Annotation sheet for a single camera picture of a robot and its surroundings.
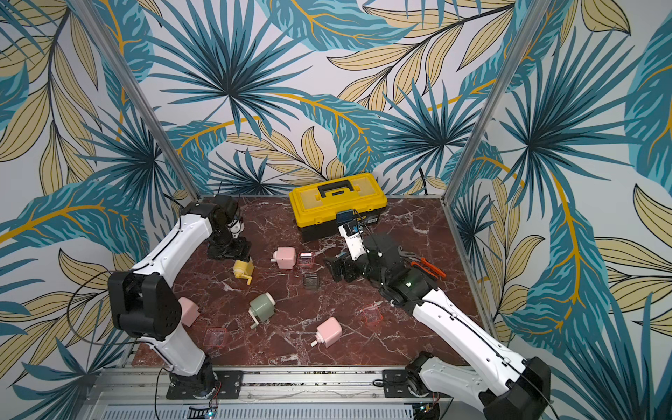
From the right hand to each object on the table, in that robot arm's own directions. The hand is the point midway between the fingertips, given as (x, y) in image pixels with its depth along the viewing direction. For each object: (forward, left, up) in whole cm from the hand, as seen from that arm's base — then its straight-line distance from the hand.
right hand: (338, 252), depth 72 cm
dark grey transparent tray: (+5, +10, -26) cm, 28 cm away
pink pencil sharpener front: (-16, +3, -19) cm, 25 cm away
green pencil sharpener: (-8, +24, -18) cm, 31 cm away
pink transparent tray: (-9, -11, -26) cm, 29 cm away
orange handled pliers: (+6, -33, -22) cm, 40 cm away
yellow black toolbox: (+25, +8, -9) cm, 28 cm away
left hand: (+5, +33, -11) cm, 35 cm away
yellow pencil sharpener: (+6, +32, -18) cm, 37 cm away
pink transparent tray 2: (-14, +39, -25) cm, 48 cm away
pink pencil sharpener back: (+10, +19, -18) cm, 28 cm away
